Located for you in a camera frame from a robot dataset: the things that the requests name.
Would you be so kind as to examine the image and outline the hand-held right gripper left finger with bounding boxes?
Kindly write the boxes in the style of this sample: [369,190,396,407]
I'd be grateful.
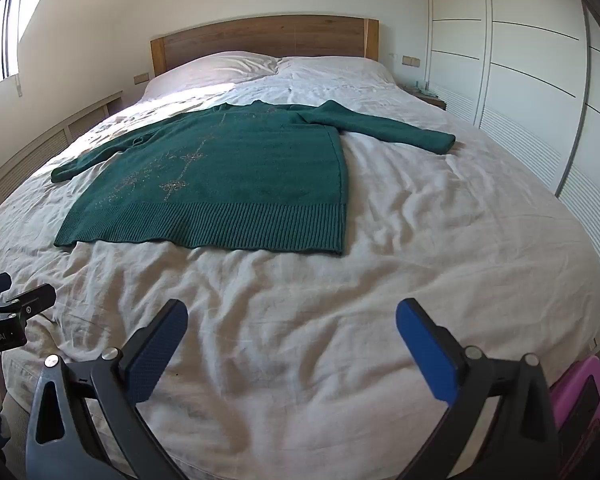
[24,299,190,480]

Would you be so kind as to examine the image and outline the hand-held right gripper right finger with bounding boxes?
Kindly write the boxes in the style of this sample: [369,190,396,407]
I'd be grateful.
[396,298,564,480]

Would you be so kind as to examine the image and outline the green knitted sweater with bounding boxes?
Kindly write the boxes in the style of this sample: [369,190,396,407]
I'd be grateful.
[51,100,456,256]

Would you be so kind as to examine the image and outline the bed with white sheet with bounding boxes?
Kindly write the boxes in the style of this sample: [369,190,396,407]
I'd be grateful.
[0,51,600,480]

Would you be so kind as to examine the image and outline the low slatted cabinet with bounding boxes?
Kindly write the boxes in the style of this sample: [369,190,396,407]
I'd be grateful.
[0,91,124,226]

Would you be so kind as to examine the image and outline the pink object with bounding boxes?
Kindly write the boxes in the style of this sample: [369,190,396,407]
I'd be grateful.
[550,355,600,480]

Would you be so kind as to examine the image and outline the wooden nightstand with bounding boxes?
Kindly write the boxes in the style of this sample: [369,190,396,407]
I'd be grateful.
[405,87,449,111]

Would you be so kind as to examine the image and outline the white pillow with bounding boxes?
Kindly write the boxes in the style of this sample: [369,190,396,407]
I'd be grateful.
[277,56,397,87]
[144,51,282,99]

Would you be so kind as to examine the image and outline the white wardrobe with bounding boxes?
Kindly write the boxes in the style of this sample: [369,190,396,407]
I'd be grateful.
[426,0,600,343]

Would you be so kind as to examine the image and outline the wooden headboard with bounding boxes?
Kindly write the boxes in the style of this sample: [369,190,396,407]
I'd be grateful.
[150,15,380,75]

